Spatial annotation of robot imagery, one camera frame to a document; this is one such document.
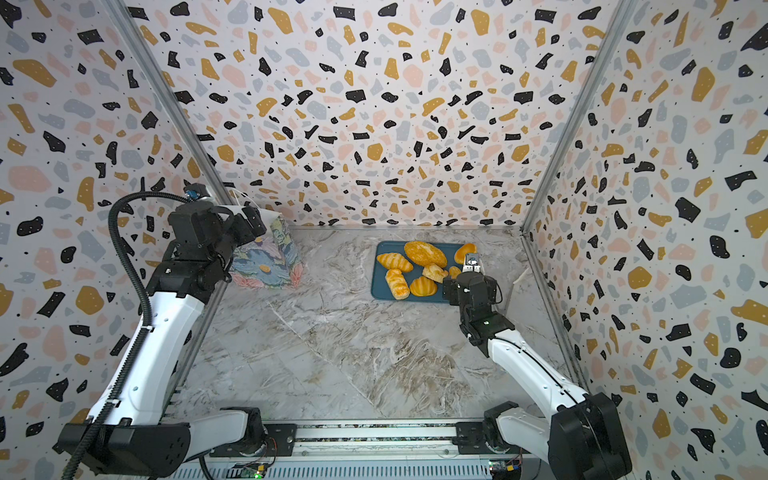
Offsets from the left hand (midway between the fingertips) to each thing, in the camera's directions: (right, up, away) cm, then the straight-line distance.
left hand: (237, 210), depth 68 cm
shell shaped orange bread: (+44, -21, +31) cm, 58 cm away
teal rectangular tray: (+42, -16, +38) cm, 59 cm away
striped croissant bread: (+35, -13, +38) cm, 53 cm away
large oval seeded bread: (+45, -10, +38) cm, 60 cm away
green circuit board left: (+2, -61, +2) cm, 61 cm away
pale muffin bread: (+49, -17, +32) cm, 61 cm away
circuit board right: (+63, -62, +3) cm, 89 cm away
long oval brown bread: (+56, -16, +35) cm, 68 cm away
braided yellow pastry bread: (+36, -20, +32) cm, 52 cm away
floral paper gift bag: (-3, -12, +23) cm, 27 cm away
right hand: (+55, -15, +15) cm, 59 cm away
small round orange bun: (+59, -10, +41) cm, 73 cm away
